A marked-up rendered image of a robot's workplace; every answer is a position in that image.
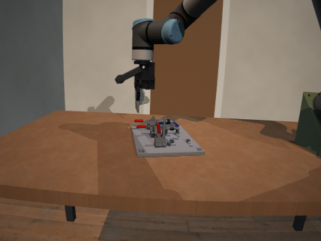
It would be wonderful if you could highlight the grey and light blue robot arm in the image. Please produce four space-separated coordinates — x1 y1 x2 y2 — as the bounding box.
115 0 321 120

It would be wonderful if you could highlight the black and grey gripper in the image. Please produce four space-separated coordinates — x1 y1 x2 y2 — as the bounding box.
134 61 155 113

